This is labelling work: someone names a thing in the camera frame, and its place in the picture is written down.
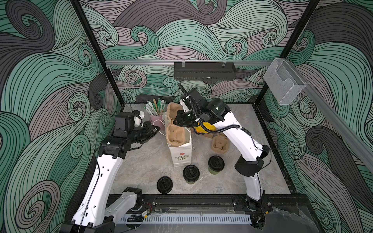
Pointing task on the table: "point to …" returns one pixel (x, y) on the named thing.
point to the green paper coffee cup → (212, 172)
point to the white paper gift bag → (181, 154)
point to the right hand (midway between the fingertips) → (173, 123)
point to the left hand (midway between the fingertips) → (160, 126)
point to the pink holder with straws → (155, 109)
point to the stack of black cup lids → (164, 184)
